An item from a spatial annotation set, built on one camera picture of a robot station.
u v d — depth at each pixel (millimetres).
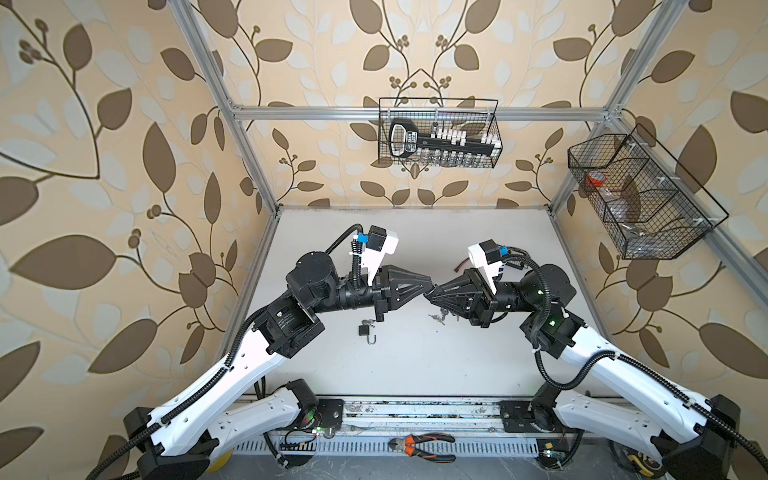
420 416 753
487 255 475
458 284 530
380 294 450
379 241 452
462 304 531
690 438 395
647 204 745
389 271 493
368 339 868
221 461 681
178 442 378
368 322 906
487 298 500
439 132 823
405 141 845
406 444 699
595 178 882
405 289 522
